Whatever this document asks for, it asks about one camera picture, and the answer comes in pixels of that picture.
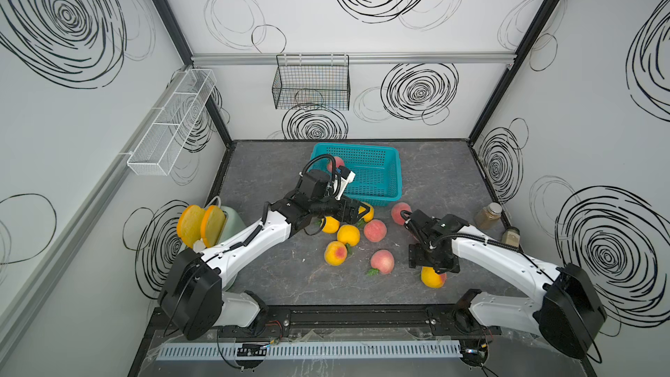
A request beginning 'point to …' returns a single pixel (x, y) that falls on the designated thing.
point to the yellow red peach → (335, 253)
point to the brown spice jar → (488, 216)
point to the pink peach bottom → (382, 260)
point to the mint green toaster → (234, 222)
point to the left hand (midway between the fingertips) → (359, 205)
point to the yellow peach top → (368, 216)
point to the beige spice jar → (511, 236)
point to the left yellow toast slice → (188, 224)
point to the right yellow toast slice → (212, 225)
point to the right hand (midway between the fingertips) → (426, 267)
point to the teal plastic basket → (378, 170)
